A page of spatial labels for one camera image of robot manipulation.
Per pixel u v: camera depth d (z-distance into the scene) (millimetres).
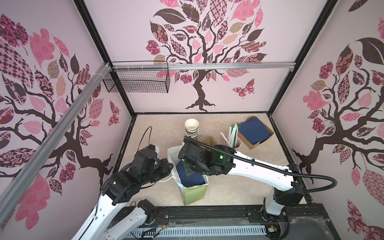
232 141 920
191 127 881
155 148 612
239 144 915
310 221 727
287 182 405
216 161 423
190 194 636
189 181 726
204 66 945
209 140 923
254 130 1067
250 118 1129
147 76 949
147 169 468
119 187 412
